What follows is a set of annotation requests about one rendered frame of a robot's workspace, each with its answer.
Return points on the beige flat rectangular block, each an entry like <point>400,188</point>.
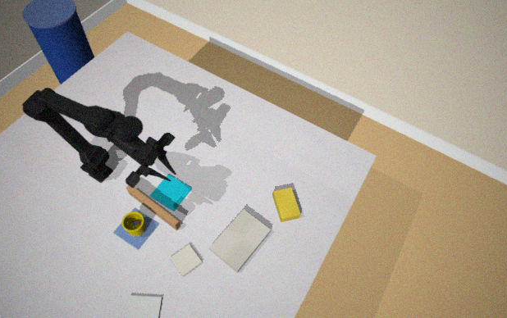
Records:
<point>240,240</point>

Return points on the yellow rectangular block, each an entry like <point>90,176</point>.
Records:
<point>286,204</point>

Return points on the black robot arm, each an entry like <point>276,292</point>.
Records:
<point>47,105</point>

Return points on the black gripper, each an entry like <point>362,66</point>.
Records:
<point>134,177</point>

